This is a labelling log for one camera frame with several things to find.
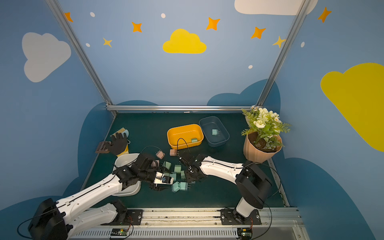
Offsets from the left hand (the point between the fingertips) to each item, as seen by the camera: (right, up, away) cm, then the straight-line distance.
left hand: (170, 174), depth 79 cm
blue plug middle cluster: (+1, -4, +9) cm, 9 cm away
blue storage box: (+23, +28, +36) cm, 51 cm away
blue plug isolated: (+29, +22, +29) cm, 46 cm away
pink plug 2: (-1, +9, +17) cm, 19 cm away
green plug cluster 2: (+3, 0, +12) cm, 12 cm away
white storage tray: (-31, +5, +14) cm, 35 cm away
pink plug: (-9, +8, +16) cm, 20 cm away
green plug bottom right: (+7, -8, +3) cm, 11 cm away
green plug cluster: (-4, +1, +14) cm, 15 cm away
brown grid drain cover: (-50, +11, +22) cm, 56 cm away
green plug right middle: (+7, -3, +8) cm, 11 cm away
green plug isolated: (+13, +16, +25) cm, 33 cm away
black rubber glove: (-38, +14, +20) cm, 45 cm away
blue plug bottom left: (+3, -7, +2) cm, 8 cm away
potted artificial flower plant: (+54, +19, +7) cm, 57 cm away
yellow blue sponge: (-40, +23, +29) cm, 55 cm away
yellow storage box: (+7, +19, +28) cm, 34 cm away
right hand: (+12, -3, +7) cm, 15 cm away
